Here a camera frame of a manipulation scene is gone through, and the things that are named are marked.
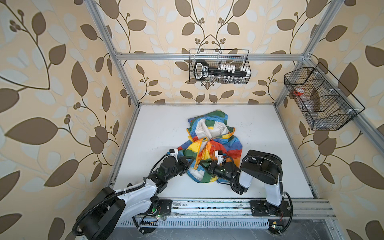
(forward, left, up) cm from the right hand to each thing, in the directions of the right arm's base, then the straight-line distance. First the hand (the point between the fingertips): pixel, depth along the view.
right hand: (199, 165), depth 82 cm
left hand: (+2, +1, +4) cm, 5 cm away
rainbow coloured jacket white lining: (+23, -7, -2) cm, 24 cm away
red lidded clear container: (+28, -56, +27) cm, 68 cm away
